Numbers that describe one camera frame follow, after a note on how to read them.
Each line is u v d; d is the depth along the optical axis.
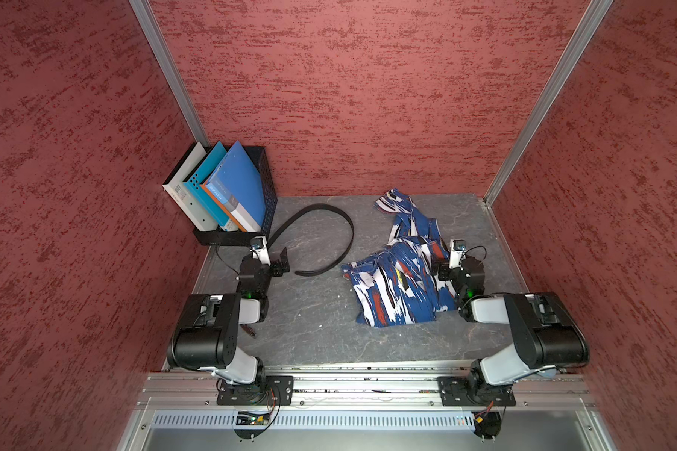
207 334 0.45
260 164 1.02
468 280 0.72
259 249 0.79
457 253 0.81
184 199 0.89
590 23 0.73
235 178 0.97
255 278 0.69
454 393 0.74
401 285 0.87
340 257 1.00
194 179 0.86
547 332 0.48
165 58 0.79
